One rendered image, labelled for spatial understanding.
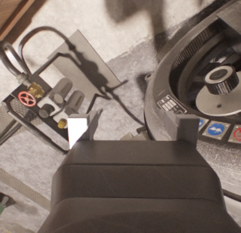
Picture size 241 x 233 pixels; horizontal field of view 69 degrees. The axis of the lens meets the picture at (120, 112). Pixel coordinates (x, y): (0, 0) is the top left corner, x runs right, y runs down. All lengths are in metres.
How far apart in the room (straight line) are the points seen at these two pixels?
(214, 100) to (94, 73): 0.94
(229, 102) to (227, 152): 0.10
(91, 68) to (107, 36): 0.23
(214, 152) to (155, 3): 0.87
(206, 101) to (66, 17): 0.94
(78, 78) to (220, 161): 1.09
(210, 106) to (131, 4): 0.80
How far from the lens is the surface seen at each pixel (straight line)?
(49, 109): 0.83
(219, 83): 0.34
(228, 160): 0.30
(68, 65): 1.24
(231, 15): 0.65
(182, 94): 0.55
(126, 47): 1.11
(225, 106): 0.35
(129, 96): 1.26
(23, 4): 1.12
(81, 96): 0.99
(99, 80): 1.22
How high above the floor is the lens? 1.04
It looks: 50 degrees down
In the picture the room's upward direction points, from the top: 168 degrees counter-clockwise
